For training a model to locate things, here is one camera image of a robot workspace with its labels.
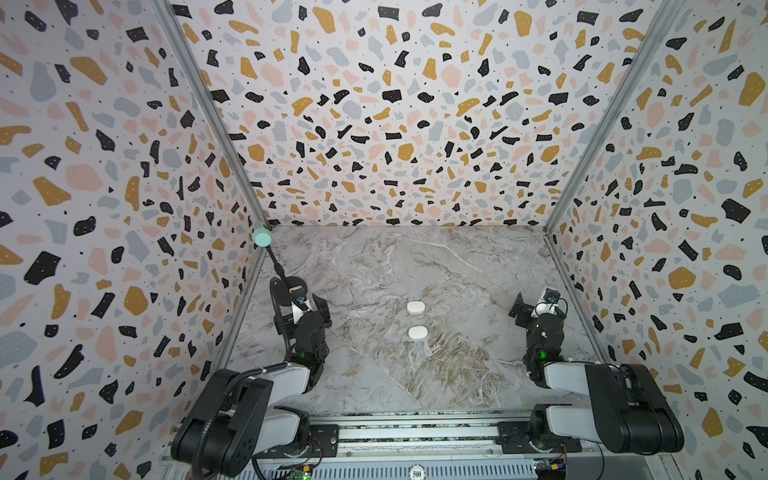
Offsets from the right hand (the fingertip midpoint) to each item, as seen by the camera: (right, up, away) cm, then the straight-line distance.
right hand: (539, 293), depth 87 cm
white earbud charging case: (-36, -6, +11) cm, 38 cm away
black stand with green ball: (-73, +15, -17) cm, 77 cm away
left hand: (-69, -1, -3) cm, 69 cm away
